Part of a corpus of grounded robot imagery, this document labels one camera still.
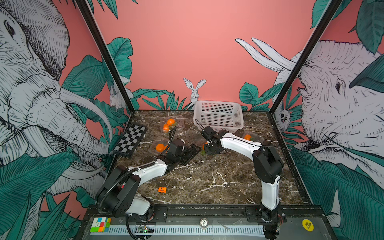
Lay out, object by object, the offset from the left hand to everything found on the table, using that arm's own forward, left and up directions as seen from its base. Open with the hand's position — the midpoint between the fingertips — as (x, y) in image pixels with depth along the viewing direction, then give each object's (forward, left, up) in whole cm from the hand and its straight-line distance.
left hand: (200, 150), depth 85 cm
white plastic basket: (+38, -18, -11) cm, 43 cm away
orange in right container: (+13, -34, -8) cm, 38 cm away
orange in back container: (+28, +20, -6) cm, 35 cm away
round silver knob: (-35, 0, -4) cm, 35 cm away
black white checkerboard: (+13, +47, -8) cm, 49 cm away
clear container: (+22, +22, -5) cm, 32 cm away
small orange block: (-18, +22, -9) cm, 30 cm away
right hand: (+4, -6, -7) cm, 9 cm away
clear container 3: (+15, -38, -9) cm, 42 cm away
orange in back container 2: (+20, +22, -4) cm, 30 cm away
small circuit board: (-35, +28, -10) cm, 46 cm away
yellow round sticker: (-38, -51, -10) cm, 64 cm away
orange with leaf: (+2, -2, +2) cm, 4 cm away
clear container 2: (+14, +30, -11) cm, 35 cm away
